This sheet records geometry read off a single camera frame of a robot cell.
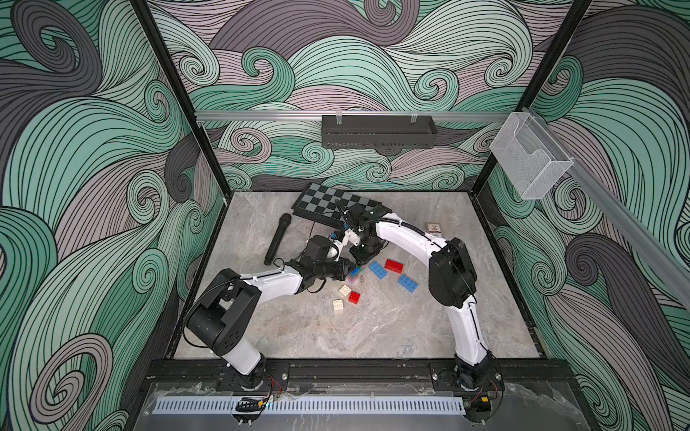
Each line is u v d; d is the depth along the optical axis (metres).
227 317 0.45
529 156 0.77
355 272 0.88
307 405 0.70
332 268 0.77
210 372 0.72
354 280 0.92
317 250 0.70
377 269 0.95
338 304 0.86
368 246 0.78
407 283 0.90
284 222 1.07
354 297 0.87
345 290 0.90
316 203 1.11
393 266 0.95
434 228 1.07
